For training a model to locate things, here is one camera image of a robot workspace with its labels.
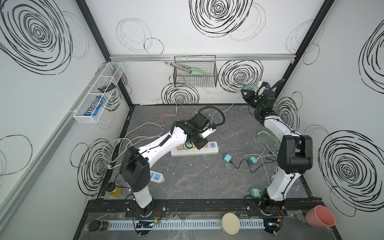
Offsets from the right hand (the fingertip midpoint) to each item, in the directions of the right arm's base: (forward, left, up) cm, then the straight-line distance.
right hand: (241, 88), depth 87 cm
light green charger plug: (-38, +30, -2) cm, 48 cm away
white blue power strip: (-43, +48, -28) cm, 70 cm away
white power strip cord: (-29, +78, -19) cm, 85 cm away
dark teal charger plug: (-32, -7, -29) cm, 44 cm away
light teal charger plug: (-31, +8, -28) cm, 42 cm away
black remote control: (-6, +73, +6) cm, 73 cm away
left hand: (-26, +22, -16) cm, 38 cm away
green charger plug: (-50, -5, -29) cm, 58 cm away
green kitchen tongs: (+12, +30, +5) cm, 33 cm away
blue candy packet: (-24, +76, +5) cm, 80 cm away
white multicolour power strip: (-24, +17, -28) cm, 41 cm away
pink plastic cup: (-61, -27, -20) cm, 70 cm away
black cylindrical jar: (-65, +68, -20) cm, 96 cm away
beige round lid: (-64, +11, -24) cm, 69 cm away
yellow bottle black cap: (-51, +66, -21) cm, 86 cm away
